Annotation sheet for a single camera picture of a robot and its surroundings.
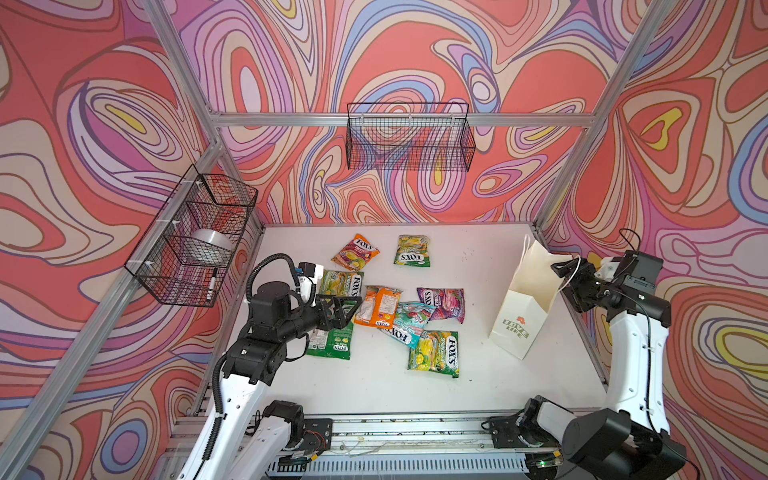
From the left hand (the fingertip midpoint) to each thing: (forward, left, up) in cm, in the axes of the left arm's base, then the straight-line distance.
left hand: (350, 299), depth 68 cm
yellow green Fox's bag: (+20, +7, -23) cm, 31 cm away
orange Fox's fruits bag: (+10, -6, -22) cm, 25 cm away
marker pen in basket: (+5, +35, -1) cm, 35 cm away
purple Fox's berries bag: (+12, -28, -23) cm, 38 cm away
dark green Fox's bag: (-1, +7, -24) cm, 25 cm away
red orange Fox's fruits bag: (+33, +3, -24) cm, 41 cm away
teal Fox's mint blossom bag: (+5, -15, -22) cm, 27 cm away
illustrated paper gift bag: (0, -42, -6) cm, 42 cm away
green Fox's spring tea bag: (-3, -23, -24) cm, 33 cm away
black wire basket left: (+11, +42, +3) cm, 44 cm away
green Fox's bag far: (+34, -18, -23) cm, 45 cm away
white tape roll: (+11, +34, +7) cm, 36 cm away
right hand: (+7, -52, -2) cm, 52 cm away
